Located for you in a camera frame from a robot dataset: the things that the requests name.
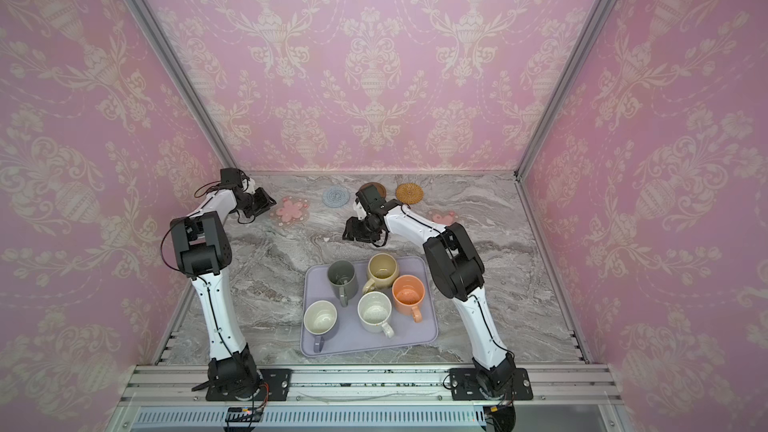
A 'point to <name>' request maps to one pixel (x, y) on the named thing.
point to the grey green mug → (343, 280)
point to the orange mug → (408, 294)
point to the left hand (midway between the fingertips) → (273, 201)
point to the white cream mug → (374, 310)
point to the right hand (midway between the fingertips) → (350, 236)
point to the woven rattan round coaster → (409, 193)
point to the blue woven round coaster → (336, 197)
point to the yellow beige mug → (382, 270)
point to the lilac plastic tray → (347, 336)
